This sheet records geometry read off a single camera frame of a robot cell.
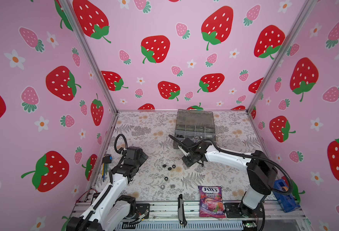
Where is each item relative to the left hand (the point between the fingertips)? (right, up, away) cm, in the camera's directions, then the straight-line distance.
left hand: (140, 157), depth 85 cm
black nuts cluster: (+17, -8, +3) cm, 19 cm away
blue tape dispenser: (+79, -20, -12) cm, 83 cm away
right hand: (+27, -2, +2) cm, 28 cm away
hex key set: (-24, -3, +7) cm, 25 cm away
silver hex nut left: (+13, -17, -3) cm, 21 cm away
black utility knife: (+24, -27, -12) cm, 38 cm away
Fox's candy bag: (+40, -22, -10) cm, 46 cm away
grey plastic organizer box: (+38, +19, +27) cm, 50 cm away
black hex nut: (+15, -13, +1) cm, 20 cm away
